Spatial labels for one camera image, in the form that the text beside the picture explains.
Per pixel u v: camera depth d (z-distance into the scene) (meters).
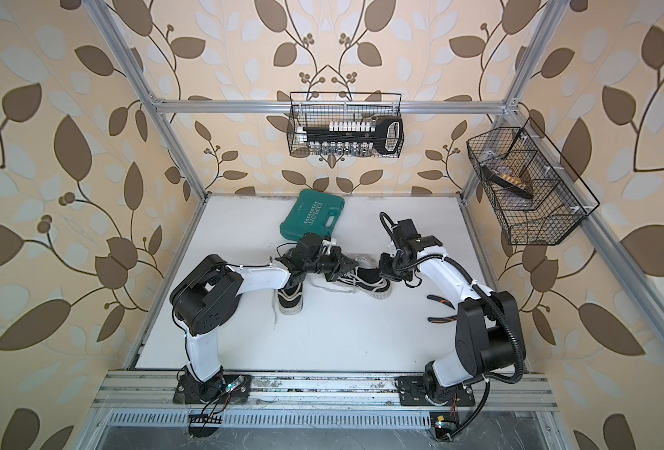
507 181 0.75
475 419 0.69
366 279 0.87
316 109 0.91
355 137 0.85
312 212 1.09
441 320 0.85
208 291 0.55
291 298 0.84
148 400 0.74
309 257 0.75
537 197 0.73
